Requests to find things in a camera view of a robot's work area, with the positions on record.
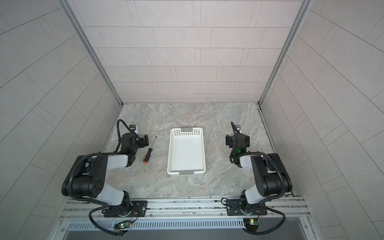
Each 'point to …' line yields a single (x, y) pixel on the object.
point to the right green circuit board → (251, 221)
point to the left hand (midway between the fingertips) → (142, 133)
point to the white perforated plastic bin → (186, 153)
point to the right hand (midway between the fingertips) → (237, 133)
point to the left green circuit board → (124, 224)
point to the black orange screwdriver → (147, 156)
